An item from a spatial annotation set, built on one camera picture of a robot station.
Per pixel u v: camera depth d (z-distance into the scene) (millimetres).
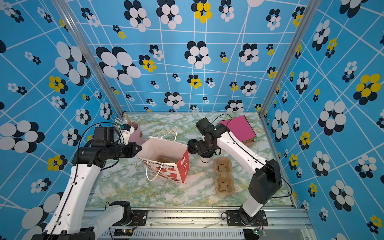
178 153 882
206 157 848
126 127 632
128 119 914
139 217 732
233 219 727
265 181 424
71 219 377
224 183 824
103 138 525
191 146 735
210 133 562
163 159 892
